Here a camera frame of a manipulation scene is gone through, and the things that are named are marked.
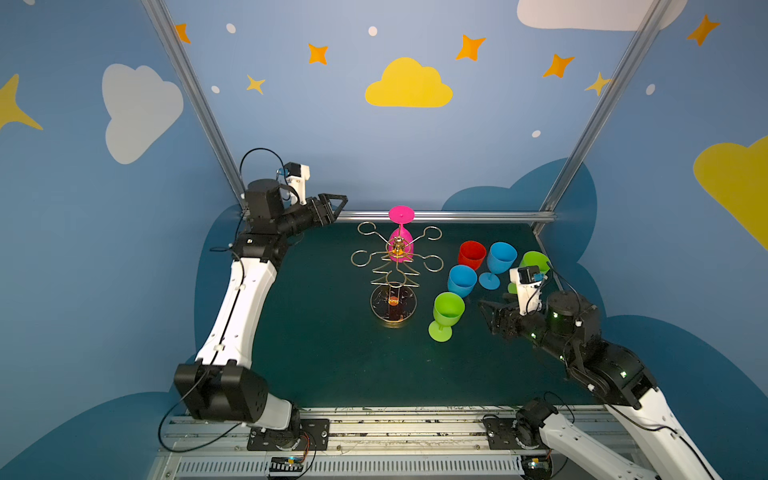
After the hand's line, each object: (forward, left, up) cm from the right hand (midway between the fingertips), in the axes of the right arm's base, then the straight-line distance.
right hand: (496, 296), depth 66 cm
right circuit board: (-28, -14, -34) cm, 46 cm away
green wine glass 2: (+7, +7, -20) cm, 22 cm away
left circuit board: (-32, +48, -33) cm, 66 cm away
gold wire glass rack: (+15, +24, -29) cm, 40 cm away
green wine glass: (+24, -19, -16) cm, 35 cm away
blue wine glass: (+17, +3, -18) cm, 25 cm away
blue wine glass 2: (+26, -11, -17) cm, 33 cm away
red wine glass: (+26, -2, -17) cm, 31 cm away
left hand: (+19, +38, +11) cm, 44 cm away
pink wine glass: (+14, +22, 0) cm, 26 cm away
